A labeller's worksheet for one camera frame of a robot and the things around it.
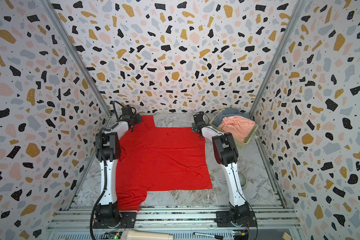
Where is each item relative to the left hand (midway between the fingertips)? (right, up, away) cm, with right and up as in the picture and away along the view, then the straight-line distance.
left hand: (138, 114), depth 114 cm
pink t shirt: (+73, -10, -12) cm, 74 cm away
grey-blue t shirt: (+68, +1, -2) cm, 68 cm away
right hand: (+46, -7, -2) cm, 46 cm away
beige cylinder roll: (+15, -63, -41) cm, 76 cm away
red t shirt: (+18, -30, -19) cm, 40 cm away
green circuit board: (+4, -61, -44) cm, 75 cm away
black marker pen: (+51, -61, -44) cm, 91 cm away
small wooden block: (+84, -61, -44) cm, 113 cm away
